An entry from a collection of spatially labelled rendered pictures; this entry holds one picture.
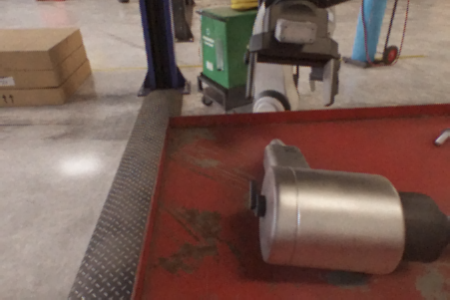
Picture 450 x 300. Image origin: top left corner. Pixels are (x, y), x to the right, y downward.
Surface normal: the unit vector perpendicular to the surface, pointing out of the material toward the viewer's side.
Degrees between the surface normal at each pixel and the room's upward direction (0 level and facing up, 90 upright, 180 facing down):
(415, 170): 0
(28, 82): 90
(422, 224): 42
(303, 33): 84
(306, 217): 52
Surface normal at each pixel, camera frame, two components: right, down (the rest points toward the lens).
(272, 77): -0.43, 0.44
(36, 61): 0.08, 0.48
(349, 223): 0.04, -0.17
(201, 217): -0.02, -0.88
